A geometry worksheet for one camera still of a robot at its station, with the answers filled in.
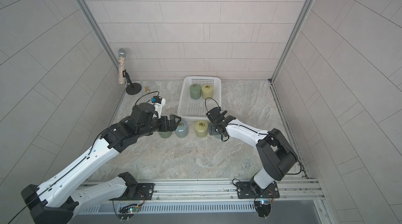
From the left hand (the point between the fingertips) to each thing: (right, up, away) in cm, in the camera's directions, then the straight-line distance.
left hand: (177, 118), depth 71 cm
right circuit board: (+39, -39, -3) cm, 55 cm away
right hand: (+19, -9, +19) cm, 29 cm away
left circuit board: (-20, -38, -6) cm, 44 cm away
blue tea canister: (+20, -13, +18) cm, 30 cm away
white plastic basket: (+4, +1, +29) cm, 29 cm away
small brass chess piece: (-29, +13, +38) cm, 49 cm away
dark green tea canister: (-11, -12, +18) cm, 24 cm away
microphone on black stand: (-40, +15, +40) cm, 58 cm away
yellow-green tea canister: (+10, -8, +13) cm, 19 cm away
